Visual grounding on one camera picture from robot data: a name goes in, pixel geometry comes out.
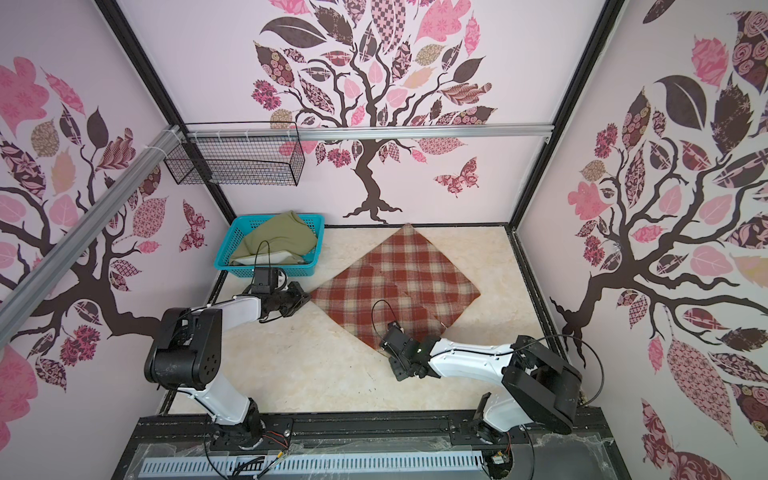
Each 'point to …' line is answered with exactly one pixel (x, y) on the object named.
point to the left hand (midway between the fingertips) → (312, 297)
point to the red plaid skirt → (401, 279)
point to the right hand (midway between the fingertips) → (400, 360)
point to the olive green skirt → (288, 233)
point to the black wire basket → (238, 153)
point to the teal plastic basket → (243, 227)
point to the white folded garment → (276, 259)
